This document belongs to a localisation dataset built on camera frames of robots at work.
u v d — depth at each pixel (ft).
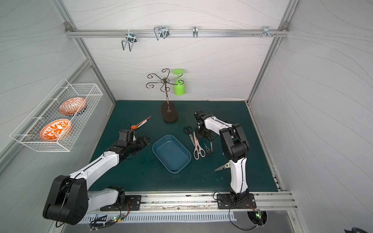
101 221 2.27
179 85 3.28
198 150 3.04
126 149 2.16
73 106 2.37
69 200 1.31
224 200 2.41
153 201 2.46
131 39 2.58
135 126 3.42
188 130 3.35
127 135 2.22
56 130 2.06
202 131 2.81
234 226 2.05
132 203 2.41
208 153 2.99
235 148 1.77
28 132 1.83
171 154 2.99
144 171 2.83
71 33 2.53
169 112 3.66
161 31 2.50
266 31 2.51
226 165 2.82
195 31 2.56
